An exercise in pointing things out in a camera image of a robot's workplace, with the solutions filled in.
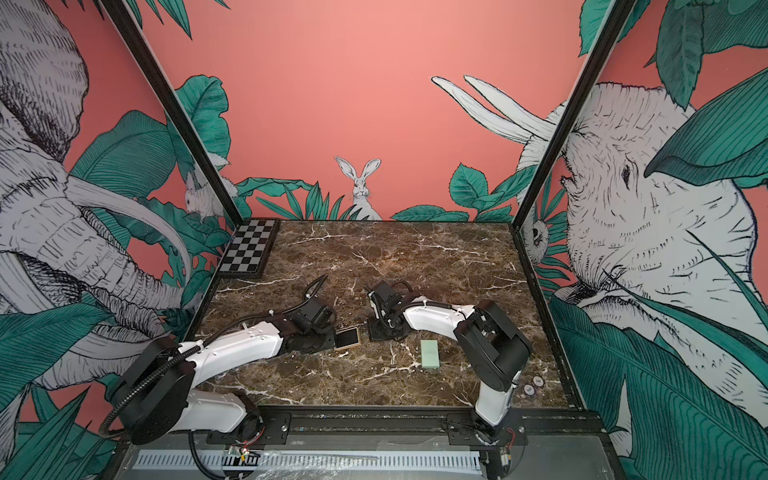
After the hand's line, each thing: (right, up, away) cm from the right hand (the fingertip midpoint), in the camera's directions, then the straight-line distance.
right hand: (369, 332), depth 88 cm
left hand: (-9, -1, -1) cm, 9 cm away
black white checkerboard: (-46, +25, +19) cm, 56 cm away
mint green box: (+18, -6, -2) cm, 19 cm away
